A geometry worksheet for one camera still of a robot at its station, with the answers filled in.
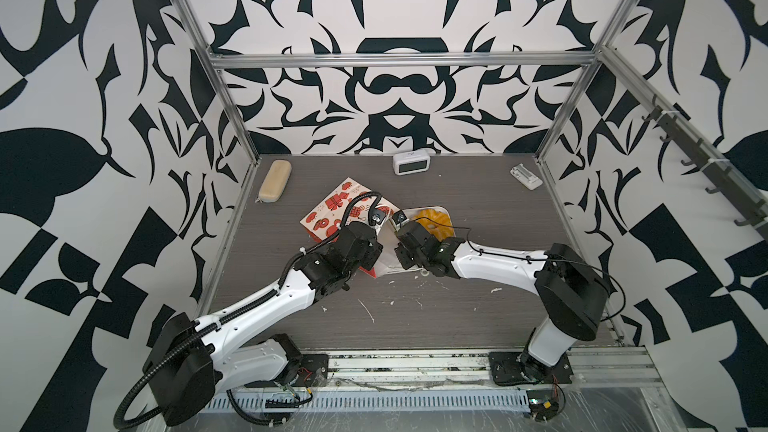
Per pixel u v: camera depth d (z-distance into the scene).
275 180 1.08
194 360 0.39
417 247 0.67
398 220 0.78
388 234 0.77
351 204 0.57
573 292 0.46
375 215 0.68
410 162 1.11
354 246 0.58
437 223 0.80
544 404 0.71
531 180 1.11
